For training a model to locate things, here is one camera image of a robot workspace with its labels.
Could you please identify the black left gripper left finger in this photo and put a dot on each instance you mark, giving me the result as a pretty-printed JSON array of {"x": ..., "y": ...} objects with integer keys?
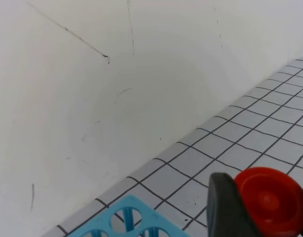
[{"x": 227, "y": 215}]

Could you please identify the clear tube with red cap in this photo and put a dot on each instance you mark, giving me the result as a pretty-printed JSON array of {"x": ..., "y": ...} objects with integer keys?
[{"x": 273, "y": 199}]

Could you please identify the white grid-pattern cloth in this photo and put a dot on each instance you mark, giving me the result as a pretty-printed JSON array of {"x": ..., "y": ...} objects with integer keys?
[{"x": 262, "y": 128}]

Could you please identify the blue test tube rack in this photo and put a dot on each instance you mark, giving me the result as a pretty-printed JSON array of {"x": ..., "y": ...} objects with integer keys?
[{"x": 138, "y": 217}]

